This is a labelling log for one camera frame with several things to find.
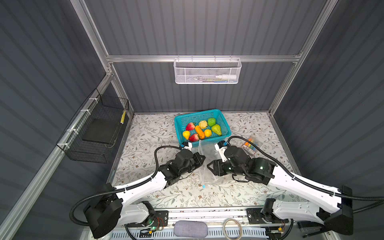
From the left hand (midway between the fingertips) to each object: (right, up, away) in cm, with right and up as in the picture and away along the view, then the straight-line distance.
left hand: (207, 156), depth 78 cm
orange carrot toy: (-3, +12, +27) cm, 30 cm away
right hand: (+1, -4, -7) cm, 8 cm away
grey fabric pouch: (-9, -32, -10) cm, 34 cm away
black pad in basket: (-51, +14, -7) cm, 53 cm away
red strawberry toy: (-7, +8, +23) cm, 26 cm away
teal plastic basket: (+5, +16, +31) cm, 35 cm away
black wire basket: (-59, +27, +2) cm, 65 cm away
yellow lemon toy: (+3, +11, +25) cm, 28 cm away
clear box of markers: (+18, +6, -12) cm, 22 cm away
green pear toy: (+9, +14, +27) cm, 31 cm away
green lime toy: (+5, +19, +30) cm, 36 cm away
